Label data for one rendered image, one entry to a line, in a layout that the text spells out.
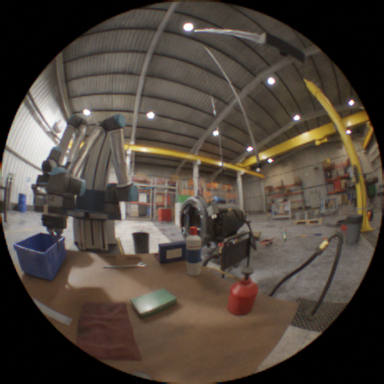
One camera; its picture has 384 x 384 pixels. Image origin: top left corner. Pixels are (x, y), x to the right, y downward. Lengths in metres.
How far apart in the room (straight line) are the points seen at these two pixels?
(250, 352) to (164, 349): 0.17
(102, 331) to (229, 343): 0.27
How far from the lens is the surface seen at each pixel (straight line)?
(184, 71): 7.98
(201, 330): 0.34
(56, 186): 0.59
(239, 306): 0.35
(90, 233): 1.37
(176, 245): 0.64
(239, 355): 0.32
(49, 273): 0.57
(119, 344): 0.33
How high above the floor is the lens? 0.77
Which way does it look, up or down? 9 degrees up
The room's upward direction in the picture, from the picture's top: 1 degrees counter-clockwise
